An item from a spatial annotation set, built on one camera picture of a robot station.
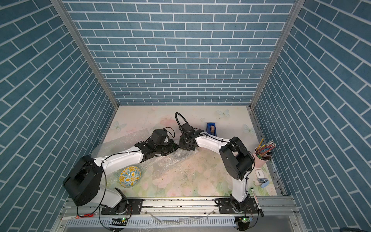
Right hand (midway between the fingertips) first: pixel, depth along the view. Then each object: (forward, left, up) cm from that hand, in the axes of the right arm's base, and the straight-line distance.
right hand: (181, 147), depth 92 cm
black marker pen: (-31, -45, -4) cm, 55 cm away
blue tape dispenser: (+18, -17, +1) cm, 25 cm away
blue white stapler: (-17, -50, -3) cm, 53 cm away
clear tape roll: (+14, -20, +3) cm, 25 cm away
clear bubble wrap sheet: (-14, +18, -4) cm, 23 cm away
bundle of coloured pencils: (-2, -48, +8) cm, 49 cm away
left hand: (-4, -2, +7) cm, 8 cm away
